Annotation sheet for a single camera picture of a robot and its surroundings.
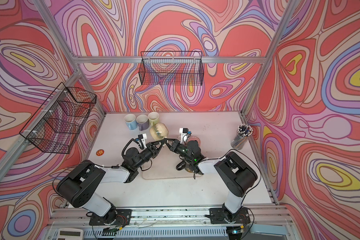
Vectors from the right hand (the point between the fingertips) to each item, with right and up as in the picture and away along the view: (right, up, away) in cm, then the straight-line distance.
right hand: (163, 143), depth 82 cm
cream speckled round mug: (-2, +7, -3) cm, 8 cm away
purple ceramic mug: (-18, +13, +25) cm, 33 cm away
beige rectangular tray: (-1, -15, +8) cm, 17 cm away
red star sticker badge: (-44, -7, +14) cm, 46 cm away
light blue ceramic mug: (-25, +13, +20) cm, 35 cm away
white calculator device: (-41, -40, -14) cm, 59 cm away
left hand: (+2, +1, -2) cm, 3 cm away
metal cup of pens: (+47, +6, +4) cm, 47 cm away
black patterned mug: (+11, -13, +5) cm, 18 cm away
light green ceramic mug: (-10, +16, +24) cm, 30 cm away
